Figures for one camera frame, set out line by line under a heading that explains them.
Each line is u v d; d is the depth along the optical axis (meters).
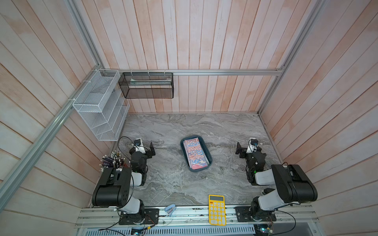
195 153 0.92
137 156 0.71
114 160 0.75
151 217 0.74
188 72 0.96
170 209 0.75
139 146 0.77
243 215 0.73
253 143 0.77
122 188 0.46
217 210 0.74
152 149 0.84
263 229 0.71
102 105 0.71
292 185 0.46
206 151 0.94
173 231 0.70
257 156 0.70
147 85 1.04
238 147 0.85
